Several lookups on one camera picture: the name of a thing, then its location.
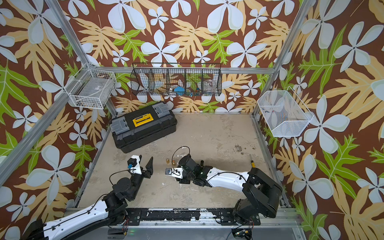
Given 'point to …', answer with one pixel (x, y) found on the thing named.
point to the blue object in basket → (179, 90)
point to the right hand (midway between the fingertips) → (175, 170)
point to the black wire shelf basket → (175, 79)
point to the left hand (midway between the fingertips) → (147, 156)
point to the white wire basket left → (91, 88)
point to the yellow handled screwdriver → (253, 164)
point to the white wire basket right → (285, 113)
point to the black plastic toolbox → (143, 127)
